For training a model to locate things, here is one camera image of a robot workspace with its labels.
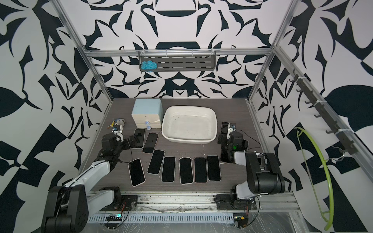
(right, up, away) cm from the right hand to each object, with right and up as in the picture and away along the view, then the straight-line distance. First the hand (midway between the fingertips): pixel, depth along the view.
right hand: (226, 132), depth 95 cm
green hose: (+26, -6, -41) cm, 48 cm away
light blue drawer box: (-50, +12, -2) cm, 52 cm away
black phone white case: (-18, -21, -11) cm, 29 cm away
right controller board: (+1, -40, -24) cm, 47 cm away
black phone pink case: (-36, -20, -10) cm, 43 cm away
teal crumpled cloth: (-49, +41, -4) cm, 64 cm away
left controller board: (-60, -40, -22) cm, 76 cm away
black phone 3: (-44, -17, -8) cm, 48 cm away
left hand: (-64, -1, -7) cm, 64 cm away
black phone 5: (-10, -20, -10) cm, 25 cm away
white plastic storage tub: (-24, +4, +11) cm, 26 cm away
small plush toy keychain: (-72, +6, +4) cm, 73 cm away
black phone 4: (-26, -21, -12) cm, 35 cm away
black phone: (-57, -4, +2) cm, 57 cm away
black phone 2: (-49, -7, -2) cm, 49 cm away
